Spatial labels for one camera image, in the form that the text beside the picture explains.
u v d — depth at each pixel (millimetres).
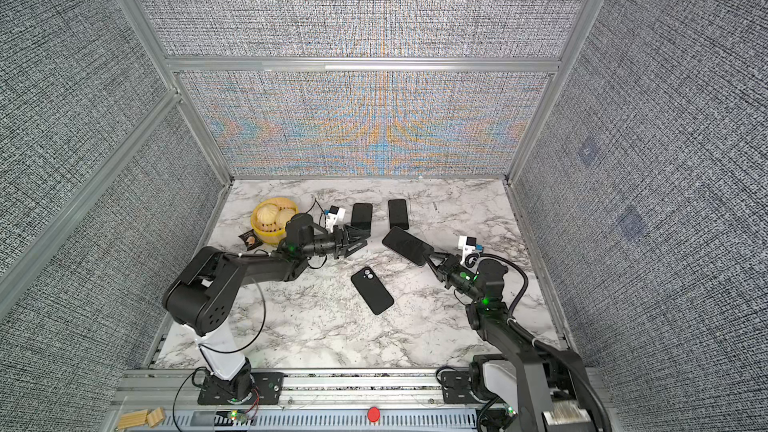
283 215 975
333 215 844
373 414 679
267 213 1012
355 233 818
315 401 732
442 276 733
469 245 777
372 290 915
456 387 732
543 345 462
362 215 1104
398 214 1070
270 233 1012
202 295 490
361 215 1102
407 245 823
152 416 691
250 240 1000
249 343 469
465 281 710
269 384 737
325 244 780
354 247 829
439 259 777
